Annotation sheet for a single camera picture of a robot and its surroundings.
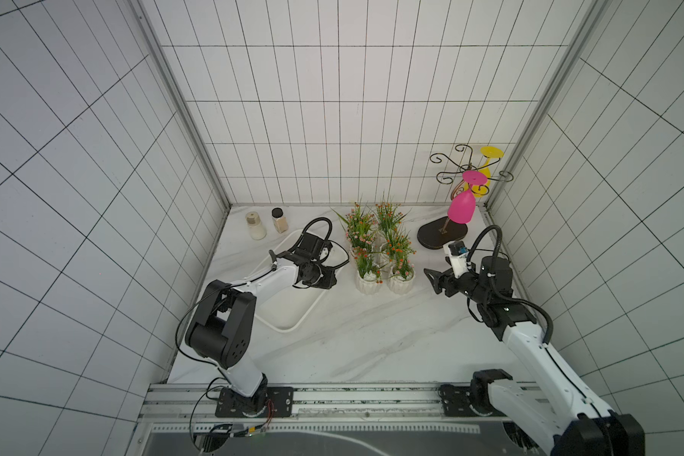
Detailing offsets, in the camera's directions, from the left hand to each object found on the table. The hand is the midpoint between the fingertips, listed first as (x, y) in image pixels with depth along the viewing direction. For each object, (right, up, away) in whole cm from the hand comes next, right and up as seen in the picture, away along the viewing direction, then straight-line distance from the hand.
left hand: (329, 284), depth 90 cm
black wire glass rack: (+44, +17, +19) cm, 51 cm away
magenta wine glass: (+44, +26, +2) cm, 51 cm away
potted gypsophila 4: (+21, +21, +8) cm, 31 cm away
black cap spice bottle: (-20, +21, +16) cm, 33 cm away
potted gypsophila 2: (+23, +6, -6) cm, 24 cm away
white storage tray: (-11, +11, -30) cm, 34 cm away
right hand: (+33, +10, -9) cm, 36 cm away
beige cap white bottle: (-29, +18, +18) cm, 38 cm away
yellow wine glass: (+53, +44, +1) cm, 68 cm away
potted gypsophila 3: (+10, +19, +2) cm, 21 cm away
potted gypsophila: (+13, +3, +1) cm, 13 cm away
